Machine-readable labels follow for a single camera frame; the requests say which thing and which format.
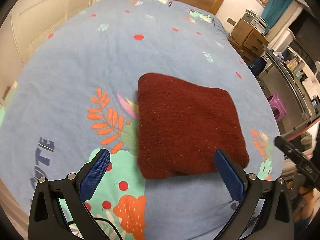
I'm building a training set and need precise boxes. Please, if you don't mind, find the dark red knitted sweater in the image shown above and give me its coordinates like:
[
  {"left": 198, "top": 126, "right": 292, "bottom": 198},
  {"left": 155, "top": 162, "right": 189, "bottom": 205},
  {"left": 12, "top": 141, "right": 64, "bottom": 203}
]
[{"left": 137, "top": 73, "right": 249, "bottom": 180}]

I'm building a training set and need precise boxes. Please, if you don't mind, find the person's right hand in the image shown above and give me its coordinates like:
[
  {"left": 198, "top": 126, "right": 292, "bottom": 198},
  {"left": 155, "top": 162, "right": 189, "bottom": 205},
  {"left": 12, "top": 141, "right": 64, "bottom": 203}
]
[{"left": 293, "top": 186, "right": 319, "bottom": 223}]

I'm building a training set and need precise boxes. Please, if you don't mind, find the purple plastic stool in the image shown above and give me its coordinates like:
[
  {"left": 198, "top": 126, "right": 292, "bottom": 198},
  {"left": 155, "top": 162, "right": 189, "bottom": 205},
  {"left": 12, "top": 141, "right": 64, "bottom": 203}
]
[{"left": 267, "top": 93, "right": 287, "bottom": 122}]

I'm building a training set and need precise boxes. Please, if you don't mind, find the dark blue hanging bag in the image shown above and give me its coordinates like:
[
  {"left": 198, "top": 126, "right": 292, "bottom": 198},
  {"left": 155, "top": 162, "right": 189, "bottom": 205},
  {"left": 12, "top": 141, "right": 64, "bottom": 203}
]
[{"left": 248, "top": 56, "right": 267, "bottom": 76}]

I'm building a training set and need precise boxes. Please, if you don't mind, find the light blue patterned bedsheet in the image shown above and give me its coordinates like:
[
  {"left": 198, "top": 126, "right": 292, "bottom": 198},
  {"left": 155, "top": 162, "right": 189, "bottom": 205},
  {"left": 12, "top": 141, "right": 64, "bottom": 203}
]
[{"left": 1, "top": 0, "right": 284, "bottom": 239}]

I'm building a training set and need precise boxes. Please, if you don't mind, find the wooden bedside drawer cabinet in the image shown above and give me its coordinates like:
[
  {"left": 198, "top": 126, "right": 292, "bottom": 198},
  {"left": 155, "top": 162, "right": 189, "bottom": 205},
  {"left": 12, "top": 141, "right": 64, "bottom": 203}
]
[{"left": 228, "top": 19, "right": 269, "bottom": 65}]

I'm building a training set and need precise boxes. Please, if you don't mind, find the teal curtain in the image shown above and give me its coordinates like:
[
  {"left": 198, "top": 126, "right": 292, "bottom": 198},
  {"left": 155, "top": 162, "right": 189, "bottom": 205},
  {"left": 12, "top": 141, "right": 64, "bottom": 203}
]
[{"left": 261, "top": 0, "right": 293, "bottom": 34}]

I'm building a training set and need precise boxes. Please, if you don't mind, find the white wardrobe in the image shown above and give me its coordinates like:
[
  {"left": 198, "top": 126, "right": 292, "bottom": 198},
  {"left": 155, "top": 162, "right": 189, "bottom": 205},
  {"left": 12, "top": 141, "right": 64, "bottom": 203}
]
[{"left": 1, "top": 0, "right": 99, "bottom": 99}]

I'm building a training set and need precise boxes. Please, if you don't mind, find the black cable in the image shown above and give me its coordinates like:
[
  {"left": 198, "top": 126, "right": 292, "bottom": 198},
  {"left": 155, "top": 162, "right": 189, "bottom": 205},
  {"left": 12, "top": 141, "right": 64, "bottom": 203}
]
[{"left": 66, "top": 217, "right": 124, "bottom": 240}]

